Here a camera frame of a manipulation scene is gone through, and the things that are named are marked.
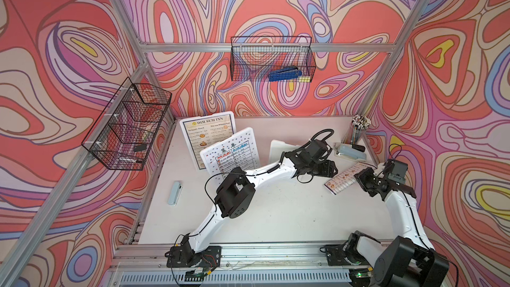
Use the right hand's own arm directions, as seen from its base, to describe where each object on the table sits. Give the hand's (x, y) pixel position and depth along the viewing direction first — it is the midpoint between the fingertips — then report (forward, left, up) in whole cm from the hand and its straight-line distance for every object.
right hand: (355, 180), depth 83 cm
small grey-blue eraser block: (-1, +79, -5) cm, 79 cm away
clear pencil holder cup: (+25, -8, +8) cm, 27 cm away
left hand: (+1, +9, +4) cm, 9 cm away
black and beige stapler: (+21, -11, -6) cm, 25 cm away
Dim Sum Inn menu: (+18, +65, +13) cm, 69 cm away
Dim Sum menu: (+2, +3, -2) cm, 4 cm away
